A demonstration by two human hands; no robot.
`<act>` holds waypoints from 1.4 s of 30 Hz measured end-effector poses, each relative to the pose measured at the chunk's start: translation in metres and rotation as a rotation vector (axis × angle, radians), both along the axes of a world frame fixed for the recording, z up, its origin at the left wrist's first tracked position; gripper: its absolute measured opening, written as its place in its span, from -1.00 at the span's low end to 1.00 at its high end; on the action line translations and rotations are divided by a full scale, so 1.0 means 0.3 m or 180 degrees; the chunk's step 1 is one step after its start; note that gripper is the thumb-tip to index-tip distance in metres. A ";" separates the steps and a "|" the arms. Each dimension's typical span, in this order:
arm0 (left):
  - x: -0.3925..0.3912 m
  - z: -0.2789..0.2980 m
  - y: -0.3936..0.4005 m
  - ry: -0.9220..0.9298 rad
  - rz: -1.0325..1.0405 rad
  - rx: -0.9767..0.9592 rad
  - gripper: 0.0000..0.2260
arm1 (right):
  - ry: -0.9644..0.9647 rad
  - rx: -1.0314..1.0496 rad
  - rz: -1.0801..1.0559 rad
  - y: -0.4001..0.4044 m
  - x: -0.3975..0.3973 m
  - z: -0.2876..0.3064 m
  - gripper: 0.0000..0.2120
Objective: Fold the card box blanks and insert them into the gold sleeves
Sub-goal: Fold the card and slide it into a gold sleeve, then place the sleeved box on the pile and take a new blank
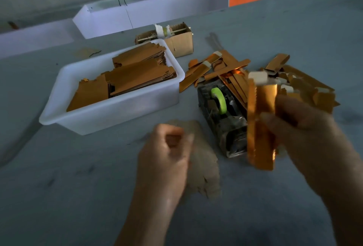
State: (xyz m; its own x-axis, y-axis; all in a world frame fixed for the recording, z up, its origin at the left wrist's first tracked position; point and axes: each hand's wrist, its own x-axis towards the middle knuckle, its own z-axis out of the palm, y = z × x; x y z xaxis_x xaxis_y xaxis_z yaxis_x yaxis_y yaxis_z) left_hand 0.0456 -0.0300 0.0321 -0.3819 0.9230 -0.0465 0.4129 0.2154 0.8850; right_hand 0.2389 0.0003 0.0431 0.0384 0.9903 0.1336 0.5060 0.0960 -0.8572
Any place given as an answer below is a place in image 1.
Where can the person's right hand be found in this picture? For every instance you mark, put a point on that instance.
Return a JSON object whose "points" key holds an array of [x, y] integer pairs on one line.
{"points": [[312, 141]]}

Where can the person's left hand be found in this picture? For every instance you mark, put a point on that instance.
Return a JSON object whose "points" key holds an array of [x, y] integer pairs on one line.
{"points": [[161, 169]]}

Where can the pile of beige blanks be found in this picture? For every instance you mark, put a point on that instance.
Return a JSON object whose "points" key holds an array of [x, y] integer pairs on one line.
{"points": [[205, 163]]}

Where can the gold box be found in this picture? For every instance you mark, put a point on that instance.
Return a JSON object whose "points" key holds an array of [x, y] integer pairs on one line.
{"points": [[260, 141]]}

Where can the gold cartons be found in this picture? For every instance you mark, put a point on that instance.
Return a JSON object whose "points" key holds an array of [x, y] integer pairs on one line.
{"points": [[142, 74]]}

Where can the pile of gold boxes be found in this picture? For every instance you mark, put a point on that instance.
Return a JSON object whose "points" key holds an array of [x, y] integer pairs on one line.
{"points": [[227, 70]]}

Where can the person's left forearm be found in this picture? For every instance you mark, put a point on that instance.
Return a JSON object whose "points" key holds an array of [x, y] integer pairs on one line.
{"points": [[147, 226]]}

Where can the person's right forearm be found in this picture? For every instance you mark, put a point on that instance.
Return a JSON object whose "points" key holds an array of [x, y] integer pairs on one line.
{"points": [[346, 209]]}

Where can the white plastic bin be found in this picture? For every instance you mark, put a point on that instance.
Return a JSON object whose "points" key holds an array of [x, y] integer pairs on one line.
{"points": [[110, 115]]}

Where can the black tape dispenser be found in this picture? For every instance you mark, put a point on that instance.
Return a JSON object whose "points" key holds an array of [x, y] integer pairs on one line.
{"points": [[230, 135]]}

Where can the green tape roll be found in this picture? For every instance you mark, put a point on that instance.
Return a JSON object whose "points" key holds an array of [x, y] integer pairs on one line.
{"points": [[219, 99]]}

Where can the small cardboard box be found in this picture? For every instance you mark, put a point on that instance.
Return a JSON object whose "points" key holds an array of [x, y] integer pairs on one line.
{"points": [[182, 44]]}

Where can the long white tray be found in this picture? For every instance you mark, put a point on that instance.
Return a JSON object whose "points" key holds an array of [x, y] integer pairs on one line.
{"points": [[178, 2], [34, 39]]}

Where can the small brown object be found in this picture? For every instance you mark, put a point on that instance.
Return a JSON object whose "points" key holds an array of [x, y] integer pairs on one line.
{"points": [[12, 25]]}

